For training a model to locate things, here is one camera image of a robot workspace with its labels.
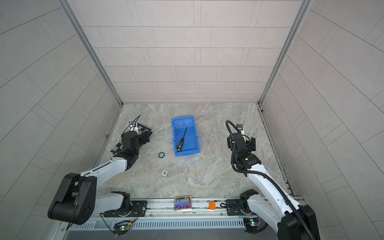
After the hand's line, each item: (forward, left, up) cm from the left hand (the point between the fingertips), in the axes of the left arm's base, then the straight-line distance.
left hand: (140, 128), depth 89 cm
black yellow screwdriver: (-4, -24, -9) cm, 26 cm away
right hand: (-7, -59, +4) cm, 59 cm away
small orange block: (-39, -42, -8) cm, 58 cm away
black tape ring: (-11, -12, -10) cm, 19 cm away
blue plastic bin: (+8, -26, -10) cm, 29 cm away
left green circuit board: (-47, -1, -9) cm, 48 cm away
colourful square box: (-38, -28, -8) cm, 47 cm away
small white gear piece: (-23, -16, -11) cm, 30 cm away
